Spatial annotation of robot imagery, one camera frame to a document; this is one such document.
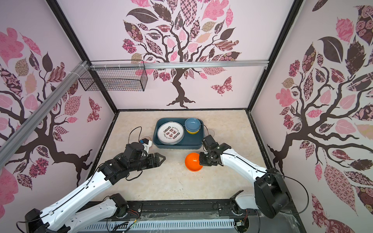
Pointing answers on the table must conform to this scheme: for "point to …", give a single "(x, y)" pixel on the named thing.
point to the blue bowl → (192, 124)
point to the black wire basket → (129, 75)
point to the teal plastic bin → (189, 141)
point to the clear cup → (211, 132)
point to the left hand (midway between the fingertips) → (161, 162)
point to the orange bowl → (192, 161)
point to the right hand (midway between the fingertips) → (201, 160)
